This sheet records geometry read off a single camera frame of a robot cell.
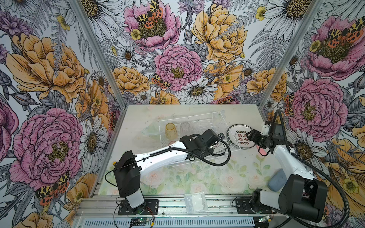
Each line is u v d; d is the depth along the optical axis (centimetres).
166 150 49
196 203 79
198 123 100
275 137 66
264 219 72
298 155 86
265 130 77
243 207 74
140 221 71
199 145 58
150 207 73
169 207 76
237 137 99
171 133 94
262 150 75
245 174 86
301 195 42
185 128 94
